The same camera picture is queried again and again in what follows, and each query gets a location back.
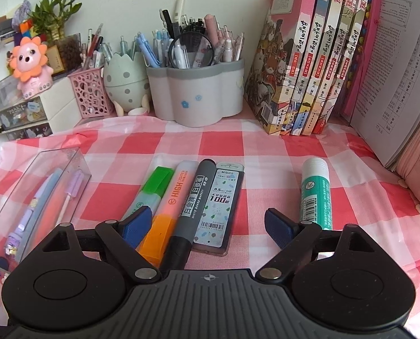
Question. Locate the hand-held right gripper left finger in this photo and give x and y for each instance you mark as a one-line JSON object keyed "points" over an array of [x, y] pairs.
{"points": [[137, 227]]}

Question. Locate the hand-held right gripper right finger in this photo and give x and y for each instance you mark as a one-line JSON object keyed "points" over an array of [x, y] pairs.
{"points": [[278, 227]]}

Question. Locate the green highlighter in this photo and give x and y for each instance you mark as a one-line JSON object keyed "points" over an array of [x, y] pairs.
{"points": [[153, 187]]}

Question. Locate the purple cartoon pen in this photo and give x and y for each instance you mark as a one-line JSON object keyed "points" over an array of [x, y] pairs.
{"points": [[19, 233]]}

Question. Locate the orange highlighter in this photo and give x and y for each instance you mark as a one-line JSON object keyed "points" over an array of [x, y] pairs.
{"points": [[176, 197]]}

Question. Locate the white green glue stick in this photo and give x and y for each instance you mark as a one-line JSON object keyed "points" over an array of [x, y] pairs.
{"points": [[315, 194]]}

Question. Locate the pencil lead refill case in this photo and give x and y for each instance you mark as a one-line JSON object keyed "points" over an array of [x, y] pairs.
{"points": [[220, 212]]}

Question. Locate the black whiteboard marker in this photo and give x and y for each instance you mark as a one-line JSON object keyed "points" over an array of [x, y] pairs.
{"points": [[195, 201]]}

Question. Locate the lavender mechanical pencil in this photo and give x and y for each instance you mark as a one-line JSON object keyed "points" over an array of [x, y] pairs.
{"points": [[72, 187]]}

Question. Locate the light blue pen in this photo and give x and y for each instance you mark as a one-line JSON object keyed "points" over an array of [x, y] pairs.
{"points": [[45, 201]]}

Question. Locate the clear plastic organizer box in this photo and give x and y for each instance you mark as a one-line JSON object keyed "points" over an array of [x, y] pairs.
{"points": [[15, 183]]}

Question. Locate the red white checked tablecloth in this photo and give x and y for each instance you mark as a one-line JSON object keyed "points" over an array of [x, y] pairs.
{"points": [[266, 148]]}

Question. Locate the pink perforated pen holder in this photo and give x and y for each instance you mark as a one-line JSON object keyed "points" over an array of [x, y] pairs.
{"points": [[91, 95]]}

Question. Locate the green egg-shaped pen holder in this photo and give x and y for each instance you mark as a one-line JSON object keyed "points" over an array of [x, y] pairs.
{"points": [[125, 84]]}

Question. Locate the white drawer organizer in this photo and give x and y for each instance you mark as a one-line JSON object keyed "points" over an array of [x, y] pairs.
{"points": [[61, 106]]}

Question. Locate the white flower-shaped pen holder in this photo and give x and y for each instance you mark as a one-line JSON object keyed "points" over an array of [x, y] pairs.
{"points": [[195, 95]]}

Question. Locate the pink spine comic book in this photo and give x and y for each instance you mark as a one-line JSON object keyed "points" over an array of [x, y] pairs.
{"points": [[277, 60]]}

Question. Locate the blue spine comic book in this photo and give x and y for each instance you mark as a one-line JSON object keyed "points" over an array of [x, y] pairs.
{"points": [[317, 60]]}

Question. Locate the yellow spine comic book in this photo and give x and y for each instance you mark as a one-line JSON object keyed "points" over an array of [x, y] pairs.
{"points": [[331, 60]]}

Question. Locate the pink folder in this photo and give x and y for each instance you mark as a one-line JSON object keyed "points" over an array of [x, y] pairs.
{"points": [[363, 70]]}

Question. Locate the bunch of grey pens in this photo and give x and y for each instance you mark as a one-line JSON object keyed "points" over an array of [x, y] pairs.
{"points": [[125, 47]]}

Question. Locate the bunch of red black pens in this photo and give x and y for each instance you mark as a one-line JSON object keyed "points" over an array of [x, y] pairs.
{"points": [[93, 49]]}

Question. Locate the glass vase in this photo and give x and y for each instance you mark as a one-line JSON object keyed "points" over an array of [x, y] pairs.
{"points": [[68, 54]]}

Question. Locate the red striped spine comic book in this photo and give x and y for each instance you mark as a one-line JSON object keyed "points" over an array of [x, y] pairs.
{"points": [[344, 53]]}

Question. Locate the black magnifying glass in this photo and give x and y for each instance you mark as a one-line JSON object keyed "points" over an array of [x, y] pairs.
{"points": [[195, 49]]}

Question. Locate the bunch of blue white pens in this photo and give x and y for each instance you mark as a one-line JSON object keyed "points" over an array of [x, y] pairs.
{"points": [[227, 46]]}

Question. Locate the stack of printed papers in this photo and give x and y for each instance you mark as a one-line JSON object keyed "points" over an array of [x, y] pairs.
{"points": [[400, 77]]}

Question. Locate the pink lion toy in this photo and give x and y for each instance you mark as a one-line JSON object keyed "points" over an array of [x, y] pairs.
{"points": [[29, 67]]}

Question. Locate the white spine comic book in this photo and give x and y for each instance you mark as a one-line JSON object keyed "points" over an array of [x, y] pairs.
{"points": [[355, 42]]}

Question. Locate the colourful puzzle cube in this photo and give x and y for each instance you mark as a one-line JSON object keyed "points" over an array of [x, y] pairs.
{"points": [[28, 28]]}

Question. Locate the green bamboo plant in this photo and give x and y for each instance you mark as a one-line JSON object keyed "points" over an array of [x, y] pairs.
{"points": [[54, 14]]}

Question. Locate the purple pouch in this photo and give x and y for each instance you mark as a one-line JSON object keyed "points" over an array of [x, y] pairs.
{"points": [[22, 12]]}

